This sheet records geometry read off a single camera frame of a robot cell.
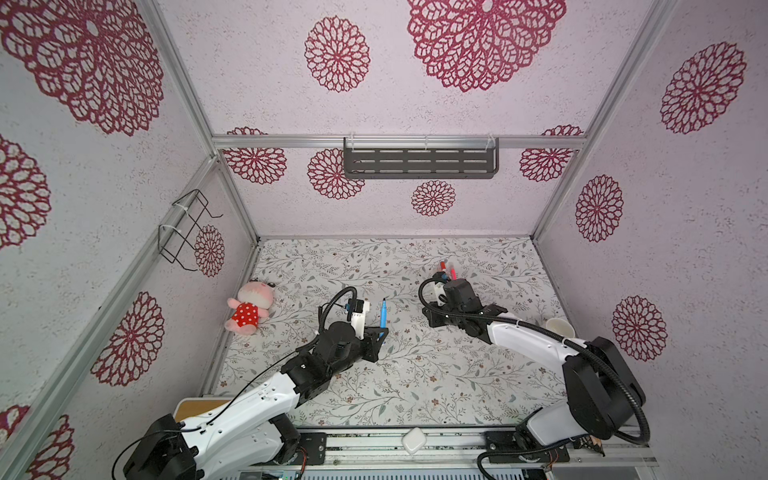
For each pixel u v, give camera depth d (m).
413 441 0.75
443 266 1.12
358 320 0.69
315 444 0.75
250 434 0.58
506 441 0.74
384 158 0.94
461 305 0.67
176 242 0.75
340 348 0.57
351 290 0.60
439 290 0.71
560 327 0.88
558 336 0.50
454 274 1.09
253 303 0.94
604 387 0.44
